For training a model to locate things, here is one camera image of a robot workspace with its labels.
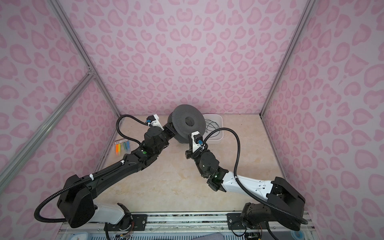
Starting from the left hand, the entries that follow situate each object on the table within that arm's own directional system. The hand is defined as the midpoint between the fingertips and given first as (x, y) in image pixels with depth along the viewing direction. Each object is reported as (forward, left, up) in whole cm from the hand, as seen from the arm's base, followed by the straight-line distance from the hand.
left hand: (178, 120), depth 76 cm
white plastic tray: (+24, -25, -26) cm, 43 cm away
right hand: (-9, -5, -1) cm, 10 cm away
